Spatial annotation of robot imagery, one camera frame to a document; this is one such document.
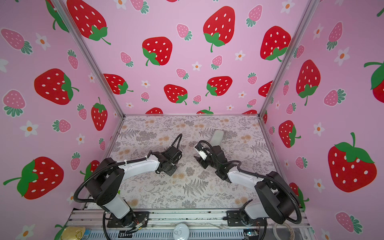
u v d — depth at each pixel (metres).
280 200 0.43
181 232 0.66
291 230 0.70
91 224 0.73
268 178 0.47
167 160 0.68
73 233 0.67
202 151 0.73
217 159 0.65
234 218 0.74
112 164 0.49
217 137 1.03
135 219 0.73
